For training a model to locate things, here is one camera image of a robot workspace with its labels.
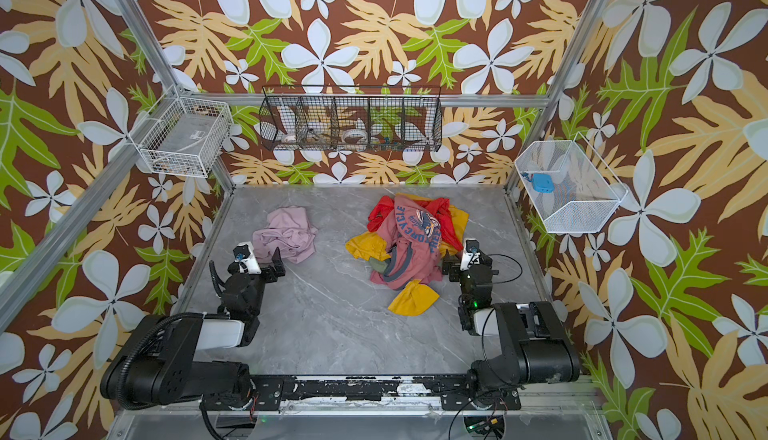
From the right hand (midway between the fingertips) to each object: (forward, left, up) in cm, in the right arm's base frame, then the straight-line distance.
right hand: (462, 249), depth 91 cm
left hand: (-1, +61, +4) cm, 62 cm away
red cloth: (+19, +4, -2) cm, 20 cm away
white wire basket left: (+24, +83, +25) cm, 90 cm away
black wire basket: (+37, +34, +23) cm, 56 cm away
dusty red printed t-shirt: (+3, +16, +4) cm, 17 cm away
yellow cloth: (-13, +15, -5) cm, 20 cm away
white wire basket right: (+9, -29, +18) cm, 35 cm away
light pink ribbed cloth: (+10, +56, -2) cm, 57 cm away
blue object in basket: (+12, -22, +16) cm, 30 cm away
